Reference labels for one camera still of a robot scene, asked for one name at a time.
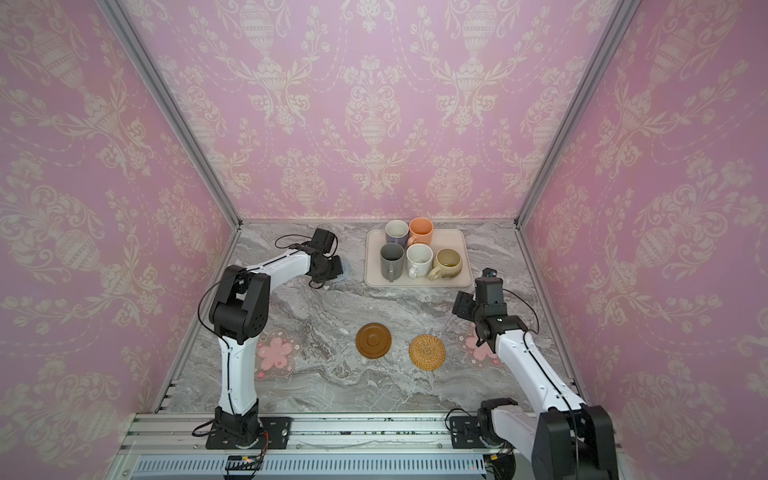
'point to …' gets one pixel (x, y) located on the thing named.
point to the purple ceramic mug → (397, 231)
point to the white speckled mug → (419, 258)
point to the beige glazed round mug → (447, 264)
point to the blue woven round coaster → (346, 273)
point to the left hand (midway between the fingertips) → (340, 272)
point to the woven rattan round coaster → (427, 352)
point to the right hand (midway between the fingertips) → (469, 299)
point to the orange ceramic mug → (421, 231)
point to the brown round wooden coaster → (373, 340)
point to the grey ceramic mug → (392, 256)
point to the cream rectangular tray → (442, 238)
